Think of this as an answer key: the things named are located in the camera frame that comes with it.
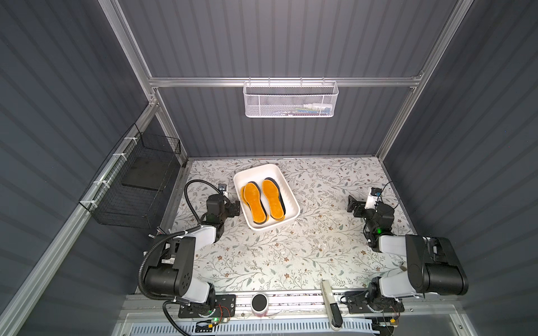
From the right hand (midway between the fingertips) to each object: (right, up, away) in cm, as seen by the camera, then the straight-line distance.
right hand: (364, 197), depth 90 cm
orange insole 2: (-41, +3, +13) cm, 43 cm away
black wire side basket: (-91, +4, -17) cm, 93 cm away
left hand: (-60, -1, +2) cm, 60 cm away
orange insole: (-50, 0, +11) cm, 51 cm away
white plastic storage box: (-44, -2, +10) cm, 45 cm away
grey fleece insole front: (-43, -7, +6) cm, 44 cm away
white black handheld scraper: (-20, -36, -20) cm, 46 cm away
